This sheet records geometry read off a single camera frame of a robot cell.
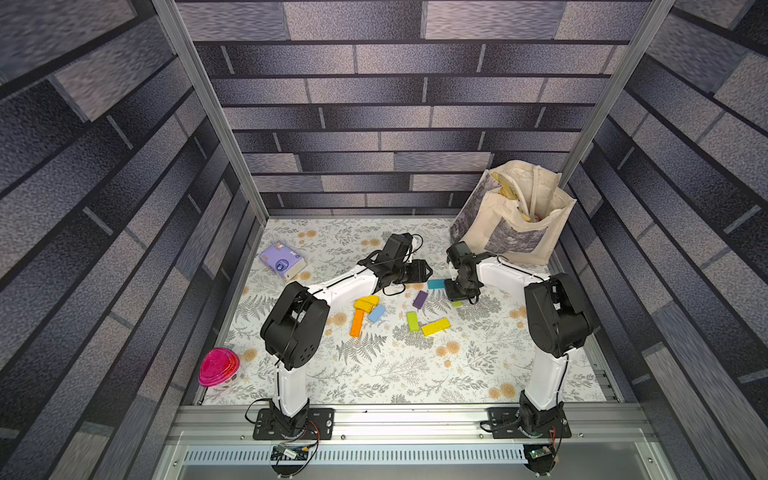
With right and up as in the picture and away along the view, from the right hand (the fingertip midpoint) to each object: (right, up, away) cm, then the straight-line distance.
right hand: (454, 293), depth 98 cm
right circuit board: (+16, -36, -25) cm, 46 cm away
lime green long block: (-14, -9, -6) cm, 18 cm away
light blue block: (-26, -6, -5) cm, 27 cm away
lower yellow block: (-30, -4, -3) cm, 31 cm away
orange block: (-32, -8, -6) cm, 34 cm away
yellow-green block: (-8, -9, -8) cm, 14 cm away
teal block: (-6, +3, +3) cm, 7 cm away
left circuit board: (-48, -34, -27) cm, 65 cm away
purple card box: (-58, +10, +3) cm, 59 cm away
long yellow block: (-28, -2, -3) cm, 28 cm away
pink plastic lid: (-66, -15, -23) cm, 72 cm away
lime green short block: (0, -3, -3) cm, 4 cm away
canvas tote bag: (+16, +26, -11) cm, 33 cm away
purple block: (-12, -2, -1) cm, 12 cm away
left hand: (-10, +9, -9) cm, 16 cm away
